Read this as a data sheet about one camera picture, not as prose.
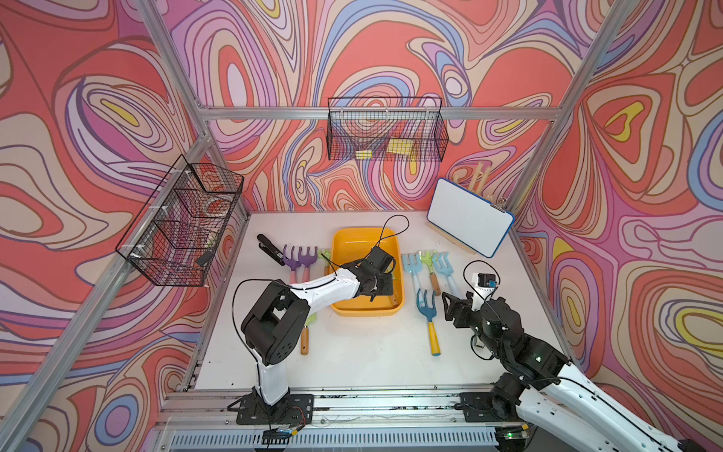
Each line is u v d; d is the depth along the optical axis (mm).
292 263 1019
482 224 892
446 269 1022
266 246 1046
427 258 1044
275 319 518
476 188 922
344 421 722
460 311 641
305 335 856
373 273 718
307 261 1021
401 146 899
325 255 1050
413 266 1015
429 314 890
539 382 501
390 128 960
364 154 822
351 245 1080
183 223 689
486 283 627
